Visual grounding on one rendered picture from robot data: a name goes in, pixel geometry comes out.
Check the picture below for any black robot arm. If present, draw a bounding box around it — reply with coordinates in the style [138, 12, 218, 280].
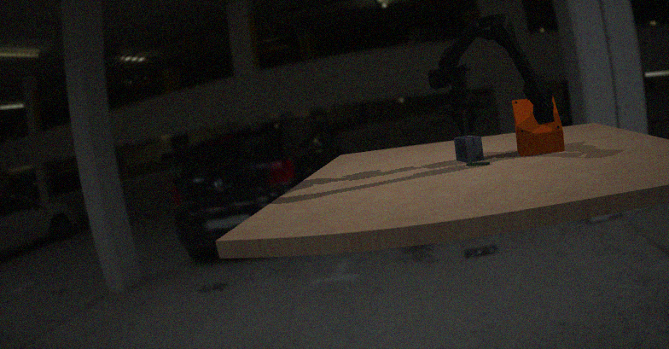
[428, 14, 555, 124]

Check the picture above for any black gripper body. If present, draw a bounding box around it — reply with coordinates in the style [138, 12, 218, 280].
[435, 85, 490, 115]

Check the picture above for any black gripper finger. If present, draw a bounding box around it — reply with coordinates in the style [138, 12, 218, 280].
[466, 110, 480, 133]
[447, 113, 464, 135]

